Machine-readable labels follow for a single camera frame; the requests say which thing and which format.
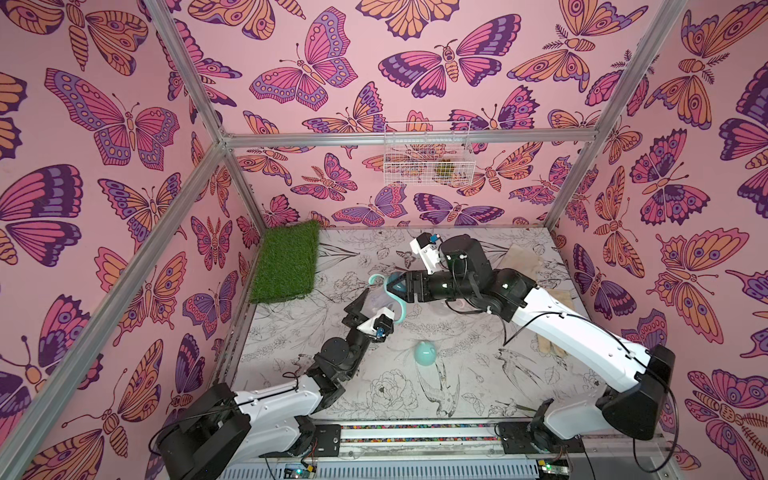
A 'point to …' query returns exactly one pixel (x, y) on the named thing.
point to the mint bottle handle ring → (391, 296)
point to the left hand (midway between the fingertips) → (378, 295)
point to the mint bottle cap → (424, 353)
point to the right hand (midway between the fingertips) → (398, 283)
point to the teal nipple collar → (397, 281)
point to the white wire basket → (428, 154)
